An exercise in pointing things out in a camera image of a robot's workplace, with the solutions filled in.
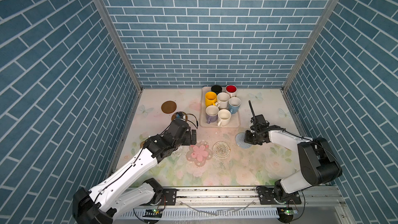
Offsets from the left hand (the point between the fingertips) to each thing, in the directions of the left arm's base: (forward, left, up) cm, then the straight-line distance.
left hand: (189, 133), depth 77 cm
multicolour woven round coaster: (-2, -17, -16) cm, 24 cm away
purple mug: (+23, -13, -13) cm, 30 cm away
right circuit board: (-33, -45, -18) cm, 59 cm away
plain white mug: (+18, -20, -12) cm, 30 cm away
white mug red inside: (+39, -28, -9) cm, 49 cm away
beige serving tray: (+17, -28, -17) cm, 37 cm away
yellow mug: (+30, -12, -8) cm, 34 cm away
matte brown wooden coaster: (+31, +18, -17) cm, 39 cm away
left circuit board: (-31, +17, -20) cm, 41 cm away
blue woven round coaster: (+4, -29, -17) cm, 34 cm away
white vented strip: (-31, -6, -18) cm, 37 cm away
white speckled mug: (+33, -21, -11) cm, 41 cm away
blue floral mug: (+27, -28, -9) cm, 40 cm away
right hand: (+5, -32, -15) cm, 36 cm away
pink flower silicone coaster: (-3, -5, -18) cm, 19 cm away
